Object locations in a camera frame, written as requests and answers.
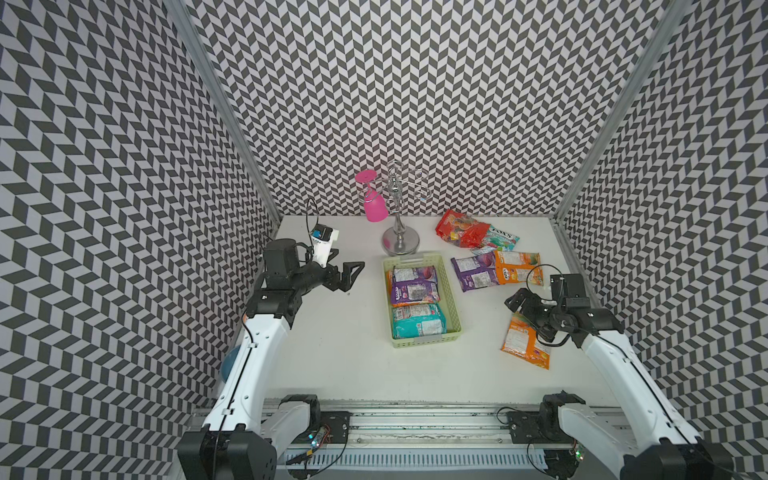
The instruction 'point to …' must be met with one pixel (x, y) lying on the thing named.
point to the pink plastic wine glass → (376, 207)
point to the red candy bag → (462, 230)
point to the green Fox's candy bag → (500, 239)
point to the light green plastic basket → (447, 292)
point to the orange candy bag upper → (518, 267)
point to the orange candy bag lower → (521, 340)
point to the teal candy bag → (414, 320)
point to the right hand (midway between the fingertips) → (516, 316)
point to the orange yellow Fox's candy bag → (389, 288)
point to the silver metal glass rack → (397, 186)
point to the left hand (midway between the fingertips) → (348, 260)
